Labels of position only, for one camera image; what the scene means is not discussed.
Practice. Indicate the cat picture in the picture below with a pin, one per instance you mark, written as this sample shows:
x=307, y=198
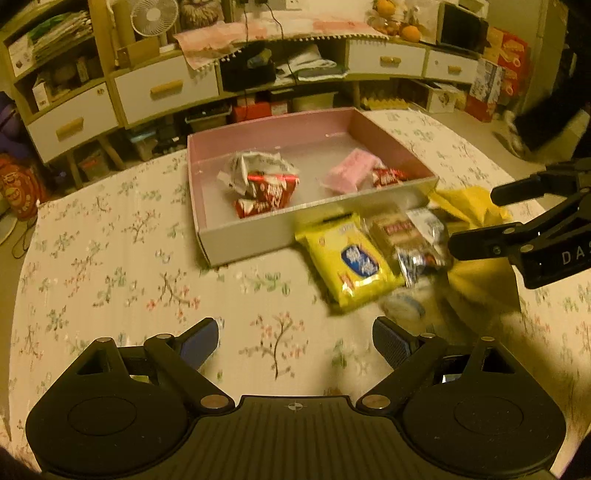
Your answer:
x=196, y=14

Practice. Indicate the floral tablecloth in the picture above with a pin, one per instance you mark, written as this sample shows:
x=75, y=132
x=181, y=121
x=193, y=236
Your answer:
x=119, y=262

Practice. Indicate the white printed snack bag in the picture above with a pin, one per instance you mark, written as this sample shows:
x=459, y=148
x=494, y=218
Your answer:
x=235, y=173

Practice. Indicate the yellow chips snack bag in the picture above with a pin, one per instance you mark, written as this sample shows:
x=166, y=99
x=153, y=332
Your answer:
x=353, y=269

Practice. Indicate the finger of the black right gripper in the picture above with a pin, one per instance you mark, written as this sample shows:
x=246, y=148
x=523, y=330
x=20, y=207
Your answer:
x=562, y=179
x=503, y=237

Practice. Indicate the pink cloth on cabinet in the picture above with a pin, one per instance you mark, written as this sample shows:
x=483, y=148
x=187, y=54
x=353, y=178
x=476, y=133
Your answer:
x=213, y=44

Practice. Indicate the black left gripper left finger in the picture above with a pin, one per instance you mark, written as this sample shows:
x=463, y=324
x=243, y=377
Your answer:
x=177, y=361

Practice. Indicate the pink snack packet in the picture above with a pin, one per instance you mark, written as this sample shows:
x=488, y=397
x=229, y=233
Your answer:
x=346, y=177

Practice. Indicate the large yellow snack bag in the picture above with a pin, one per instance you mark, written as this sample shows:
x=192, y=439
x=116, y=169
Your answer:
x=481, y=274

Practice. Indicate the red box under cabinet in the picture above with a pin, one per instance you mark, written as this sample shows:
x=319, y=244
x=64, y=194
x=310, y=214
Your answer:
x=259, y=110

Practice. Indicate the red orange gift boxes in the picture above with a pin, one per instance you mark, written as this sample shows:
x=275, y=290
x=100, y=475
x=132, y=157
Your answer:
x=501, y=74

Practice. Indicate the oranges on cabinet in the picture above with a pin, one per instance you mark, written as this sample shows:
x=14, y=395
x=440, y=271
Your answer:
x=396, y=19

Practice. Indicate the yellow egg carton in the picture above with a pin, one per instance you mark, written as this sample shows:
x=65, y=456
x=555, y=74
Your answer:
x=374, y=103

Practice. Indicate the clear plastic storage bin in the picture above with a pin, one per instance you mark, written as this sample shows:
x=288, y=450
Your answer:
x=319, y=101

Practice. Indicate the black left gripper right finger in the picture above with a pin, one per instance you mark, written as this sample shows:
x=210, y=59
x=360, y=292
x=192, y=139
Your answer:
x=413, y=360

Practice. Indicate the red snack packet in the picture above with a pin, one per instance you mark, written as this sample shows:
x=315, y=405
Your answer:
x=266, y=193

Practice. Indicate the orange red round bag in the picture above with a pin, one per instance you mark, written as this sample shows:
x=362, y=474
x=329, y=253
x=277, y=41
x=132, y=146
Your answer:
x=22, y=186

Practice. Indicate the black microwave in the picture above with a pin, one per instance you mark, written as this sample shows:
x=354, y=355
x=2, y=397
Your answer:
x=460, y=29

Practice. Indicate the white desk fan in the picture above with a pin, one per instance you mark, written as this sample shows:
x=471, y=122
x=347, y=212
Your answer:
x=154, y=18

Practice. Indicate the pink and silver cardboard box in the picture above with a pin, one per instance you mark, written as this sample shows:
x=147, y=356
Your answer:
x=314, y=142

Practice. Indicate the brown beef snack packet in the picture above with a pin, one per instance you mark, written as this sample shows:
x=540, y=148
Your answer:
x=412, y=242

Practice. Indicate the white and wood cabinet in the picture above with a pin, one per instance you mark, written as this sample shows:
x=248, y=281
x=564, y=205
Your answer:
x=78, y=71

